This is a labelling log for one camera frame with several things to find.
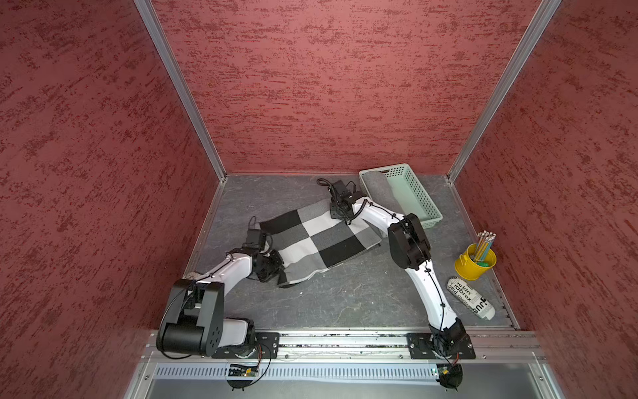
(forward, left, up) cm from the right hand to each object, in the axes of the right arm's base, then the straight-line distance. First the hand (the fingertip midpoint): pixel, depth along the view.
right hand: (340, 213), depth 107 cm
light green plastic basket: (+11, -33, -1) cm, 35 cm away
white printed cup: (-38, -42, +2) cm, 57 cm away
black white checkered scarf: (-13, +11, 0) cm, 17 cm away
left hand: (-27, +22, +1) cm, 35 cm away
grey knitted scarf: (+5, -18, +8) cm, 20 cm away
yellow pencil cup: (-29, -42, +6) cm, 52 cm away
